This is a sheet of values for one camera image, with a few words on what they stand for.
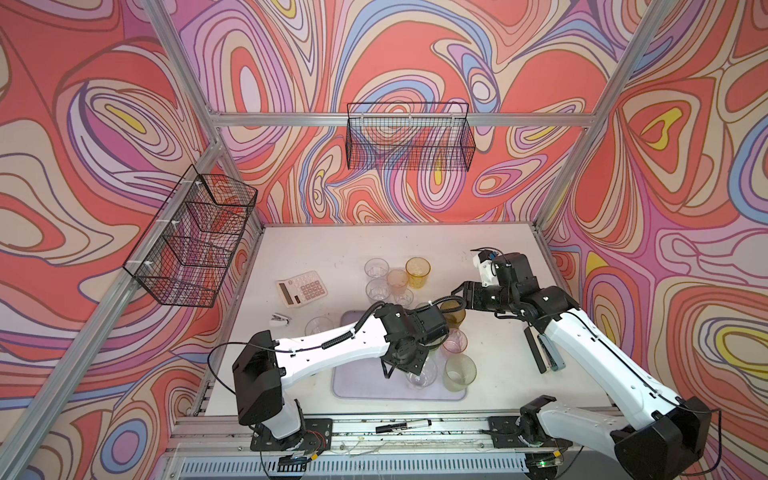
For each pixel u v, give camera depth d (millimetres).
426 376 784
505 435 723
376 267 1023
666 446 441
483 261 693
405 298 959
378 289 967
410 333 515
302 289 986
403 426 737
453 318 911
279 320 922
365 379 802
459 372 816
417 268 1008
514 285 566
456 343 864
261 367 459
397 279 962
